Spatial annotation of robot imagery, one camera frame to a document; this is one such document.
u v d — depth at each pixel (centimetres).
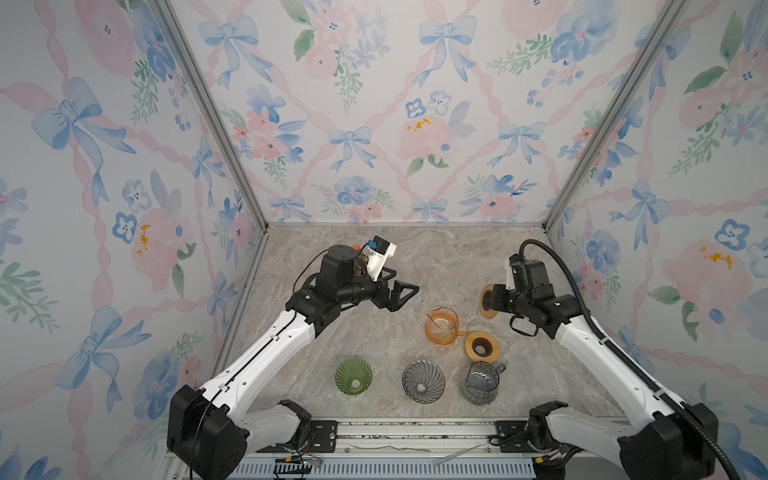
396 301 63
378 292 63
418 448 73
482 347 88
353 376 83
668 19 69
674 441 38
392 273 74
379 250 62
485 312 84
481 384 83
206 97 83
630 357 45
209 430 38
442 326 94
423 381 80
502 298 72
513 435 72
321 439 73
